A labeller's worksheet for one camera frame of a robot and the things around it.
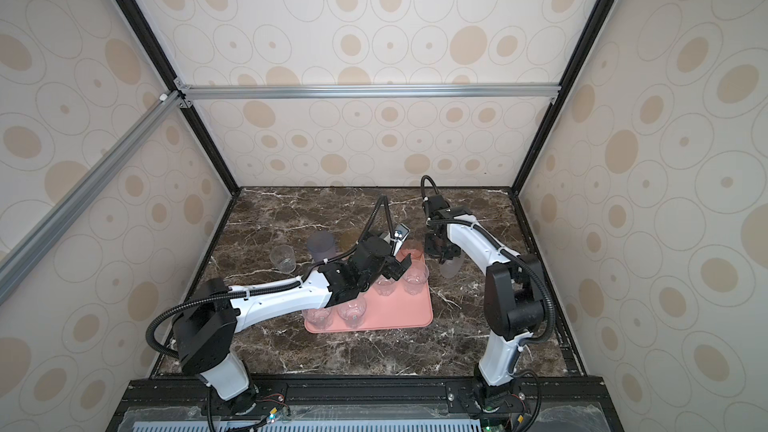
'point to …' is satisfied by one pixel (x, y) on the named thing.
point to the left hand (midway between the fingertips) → (403, 240)
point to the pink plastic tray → (403, 302)
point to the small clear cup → (283, 258)
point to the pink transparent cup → (416, 253)
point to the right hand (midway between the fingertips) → (440, 252)
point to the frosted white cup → (450, 267)
